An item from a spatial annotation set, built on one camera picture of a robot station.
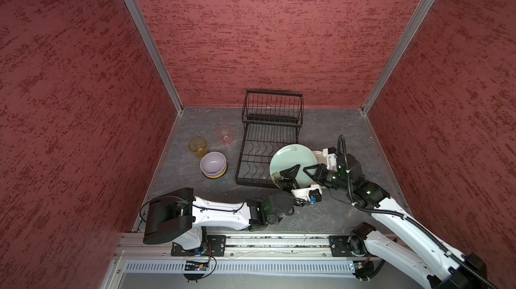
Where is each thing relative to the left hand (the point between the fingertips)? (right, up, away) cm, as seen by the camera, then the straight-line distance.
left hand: (300, 176), depth 72 cm
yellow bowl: (-35, -4, +14) cm, 38 cm away
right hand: (+1, 0, +3) cm, 3 cm away
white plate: (+8, +7, +3) cm, 11 cm away
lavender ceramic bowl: (-37, +1, +18) cm, 42 cm away
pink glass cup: (-35, +14, +34) cm, 50 cm away
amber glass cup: (-47, +8, +28) cm, 56 cm away
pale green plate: (-3, +6, +10) cm, 12 cm away
